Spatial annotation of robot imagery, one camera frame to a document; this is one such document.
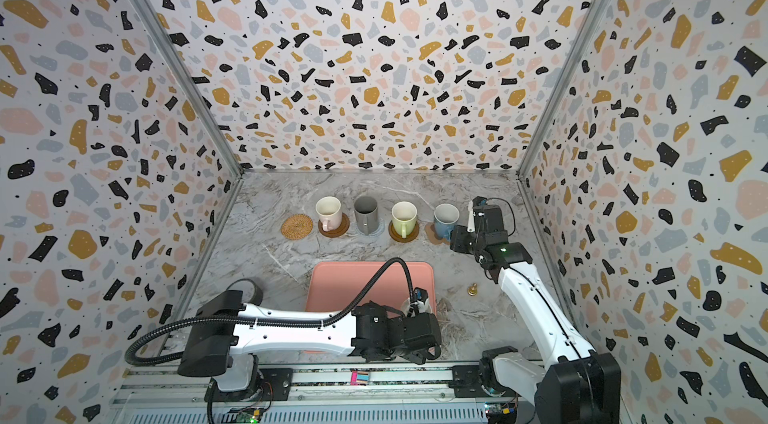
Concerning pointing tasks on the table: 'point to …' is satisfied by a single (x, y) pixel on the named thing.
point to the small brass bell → (473, 290)
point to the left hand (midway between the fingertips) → (433, 346)
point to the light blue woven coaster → (378, 229)
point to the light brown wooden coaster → (398, 237)
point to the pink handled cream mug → (329, 209)
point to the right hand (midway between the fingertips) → (459, 228)
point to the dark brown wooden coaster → (336, 232)
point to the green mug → (404, 218)
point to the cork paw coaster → (433, 236)
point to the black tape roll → (258, 292)
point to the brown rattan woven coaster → (296, 226)
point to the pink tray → (333, 286)
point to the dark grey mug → (367, 214)
